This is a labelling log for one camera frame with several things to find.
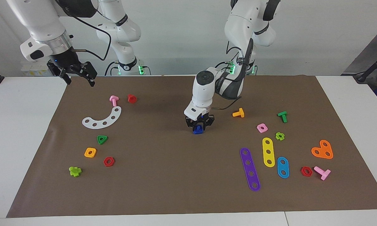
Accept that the white box with labels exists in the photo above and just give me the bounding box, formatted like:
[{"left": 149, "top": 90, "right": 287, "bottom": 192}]
[{"left": 21, "top": 60, "right": 52, "bottom": 77}]

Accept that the white curved five-hole plate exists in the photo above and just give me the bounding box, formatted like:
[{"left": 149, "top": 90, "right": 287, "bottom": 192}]
[{"left": 82, "top": 106, "right": 122, "bottom": 129}]

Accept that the brown paper table mat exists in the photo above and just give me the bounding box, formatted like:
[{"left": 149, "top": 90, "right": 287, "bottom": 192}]
[{"left": 6, "top": 75, "right": 377, "bottom": 218}]

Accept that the purple four-hole plate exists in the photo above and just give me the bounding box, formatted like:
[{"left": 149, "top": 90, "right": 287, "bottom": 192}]
[{"left": 240, "top": 148, "right": 261, "bottom": 192}]

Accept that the yellow three-hole plate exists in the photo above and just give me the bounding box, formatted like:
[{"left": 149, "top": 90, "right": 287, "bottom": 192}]
[{"left": 262, "top": 137, "right": 275, "bottom": 168}]

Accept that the blue two-hole plate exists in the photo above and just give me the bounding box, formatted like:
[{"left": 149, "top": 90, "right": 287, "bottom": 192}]
[{"left": 277, "top": 157, "right": 290, "bottom": 179}]

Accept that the orange heart three-hole plate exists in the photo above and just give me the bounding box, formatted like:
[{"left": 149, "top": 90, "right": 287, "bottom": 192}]
[{"left": 311, "top": 140, "right": 334, "bottom": 159}]

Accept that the black stand with pole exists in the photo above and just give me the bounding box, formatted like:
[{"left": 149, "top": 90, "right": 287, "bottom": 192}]
[{"left": 353, "top": 49, "right": 377, "bottom": 83}]

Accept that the black right base cable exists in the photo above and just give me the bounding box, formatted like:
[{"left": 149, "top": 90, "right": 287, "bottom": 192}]
[{"left": 105, "top": 61, "right": 120, "bottom": 76}]

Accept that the black base cable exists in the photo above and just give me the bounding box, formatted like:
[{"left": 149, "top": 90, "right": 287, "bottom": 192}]
[
  {"left": 214, "top": 61, "right": 236, "bottom": 71},
  {"left": 105, "top": 61, "right": 120, "bottom": 76}
]

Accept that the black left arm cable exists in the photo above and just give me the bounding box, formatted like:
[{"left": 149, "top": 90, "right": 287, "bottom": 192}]
[{"left": 211, "top": 39, "right": 255, "bottom": 111}]

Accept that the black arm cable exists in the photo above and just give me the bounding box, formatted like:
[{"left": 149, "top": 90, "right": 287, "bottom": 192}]
[
  {"left": 211, "top": 39, "right": 255, "bottom": 111},
  {"left": 71, "top": 14, "right": 111, "bottom": 62}
]

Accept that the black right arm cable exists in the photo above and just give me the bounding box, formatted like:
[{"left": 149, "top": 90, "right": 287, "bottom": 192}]
[{"left": 71, "top": 14, "right": 111, "bottom": 62}]

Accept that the black left base cable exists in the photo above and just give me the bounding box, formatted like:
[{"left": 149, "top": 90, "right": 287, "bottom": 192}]
[{"left": 214, "top": 61, "right": 236, "bottom": 71}]

